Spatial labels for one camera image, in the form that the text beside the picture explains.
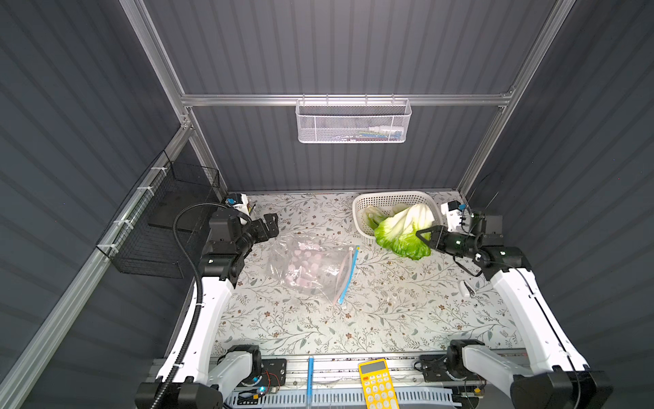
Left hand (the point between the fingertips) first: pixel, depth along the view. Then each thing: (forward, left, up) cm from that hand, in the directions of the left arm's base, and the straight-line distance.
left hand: (266, 219), depth 74 cm
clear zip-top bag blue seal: (-3, -13, -23) cm, 27 cm away
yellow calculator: (-38, -32, -27) cm, 57 cm away
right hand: (-4, -47, -3) cm, 47 cm away
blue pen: (-37, -13, -27) cm, 48 cm away
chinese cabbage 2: (0, -41, -7) cm, 41 cm away
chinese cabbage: (+16, -36, -19) cm, 44 cm away
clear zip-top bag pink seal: (-3, -12, -22) cm, 25 cm away
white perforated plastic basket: (+30, -43, -24) cm, 57 cm away
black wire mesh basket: (-8, +33, 0) cm, 34 cm away
